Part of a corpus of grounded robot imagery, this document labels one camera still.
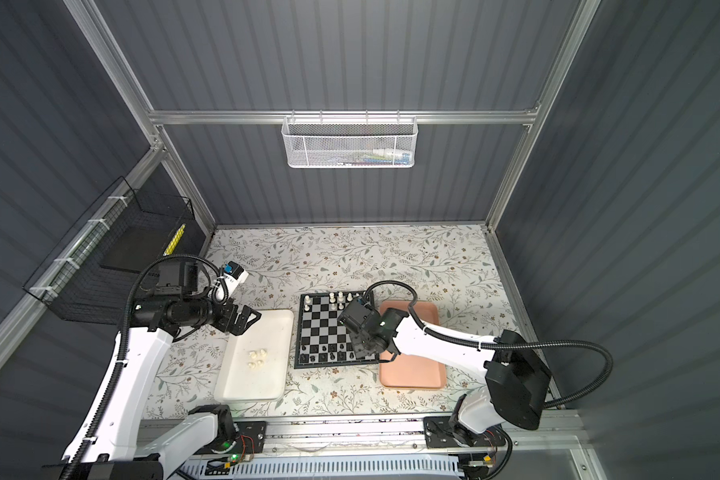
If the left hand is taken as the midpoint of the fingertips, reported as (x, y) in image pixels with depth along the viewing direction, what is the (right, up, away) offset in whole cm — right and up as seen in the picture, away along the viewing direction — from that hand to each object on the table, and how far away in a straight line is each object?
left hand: (241, 308), depth 74 cm
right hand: (+31, -11, +8) cm, 34 cm away
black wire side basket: (-33, +8, -4) cm, 34 cm away
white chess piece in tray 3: (-1, -18, +10) cm, 21 cm away
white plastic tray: (-5, -22, +9) cm, 24 cm away
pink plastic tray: (+44, -20, +10) cm, 49 cm away
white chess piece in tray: (-1, -16, +11) cm, 19 cm away
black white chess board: (+18, -12, +15) cm, 26 cm away
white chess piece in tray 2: (+1, -15, +12) cm, 20 cm away
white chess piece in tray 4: (+1, -17, +11) cm, 20 cm away
